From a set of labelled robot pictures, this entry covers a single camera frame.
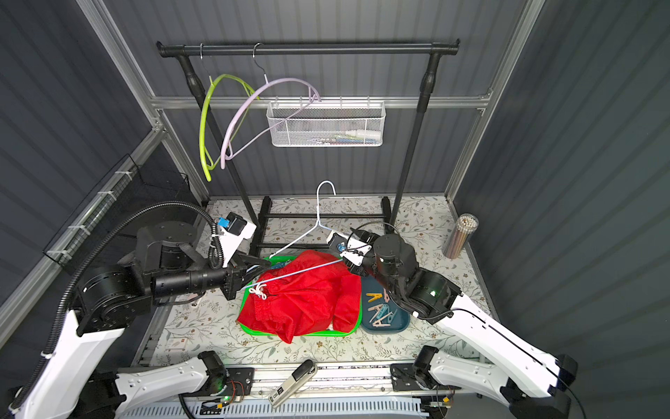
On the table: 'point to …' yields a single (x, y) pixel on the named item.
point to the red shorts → (304, 295)
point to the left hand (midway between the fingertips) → (267, 269)
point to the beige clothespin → (378, 323)
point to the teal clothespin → (393, 318)
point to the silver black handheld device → (300, 377)
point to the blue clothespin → (391, 317)
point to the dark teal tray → (379, 315)
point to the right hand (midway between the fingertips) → (357, 232)
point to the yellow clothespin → (375, 296)
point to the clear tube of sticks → (459, 234)
